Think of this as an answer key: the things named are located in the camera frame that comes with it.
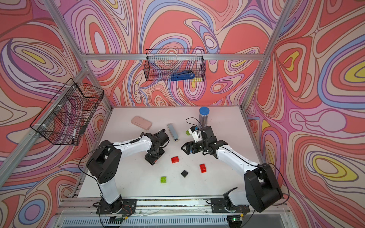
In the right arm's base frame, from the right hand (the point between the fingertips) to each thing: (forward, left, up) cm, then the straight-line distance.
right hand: (189, 149), depth 84 cm
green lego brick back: (+17, 0, -7) cm, 19 cm away
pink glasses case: (+28, +35, -7) cm, 46 cm away
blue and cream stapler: (+13, +9, -5) cm, 17 cm away
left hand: (-1, +17, -9) cm, 20 cm away
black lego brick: (-11, +3, -9) cm, 14 cm away
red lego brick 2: (-8, -8, -9) cm, 15 cm away
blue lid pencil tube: (+21, -11, +10) cm, 26 cm away
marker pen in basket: (+1, +60, +17) cm, 62 cm away
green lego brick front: (-14, +16, -8) cm, 23 cm away
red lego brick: (-2, +9, -8) cm, 12 cm away
